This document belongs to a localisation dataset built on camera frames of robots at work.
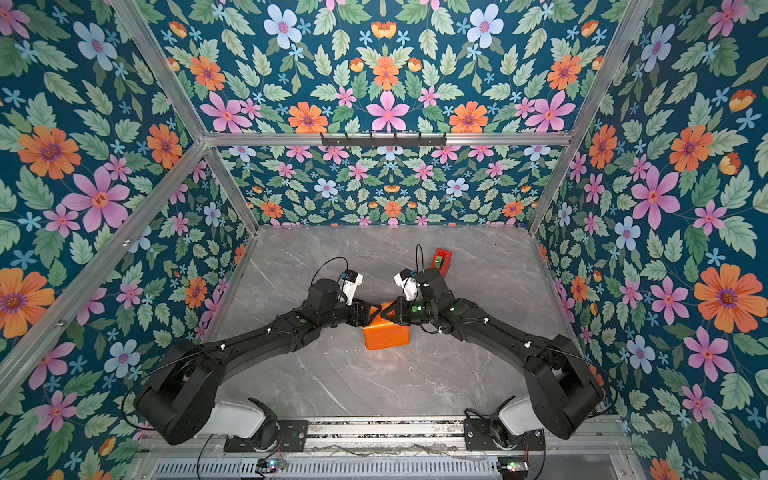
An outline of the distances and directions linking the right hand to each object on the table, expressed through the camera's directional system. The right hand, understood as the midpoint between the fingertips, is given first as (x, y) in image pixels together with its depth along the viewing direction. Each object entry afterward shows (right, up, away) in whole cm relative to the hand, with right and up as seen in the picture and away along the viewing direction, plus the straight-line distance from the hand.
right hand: (380, 313), depth 78 cm
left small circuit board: (-26, -35, -8) cm, 44 cm away
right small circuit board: (+33, -36, -8) cm, 49 cm away
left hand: (-2, +2, +5) cm, 6 cm away
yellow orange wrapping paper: (0, -7, +6) cm, 9 cm away
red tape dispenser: (+19, +13, +23) cm, 33 cm away
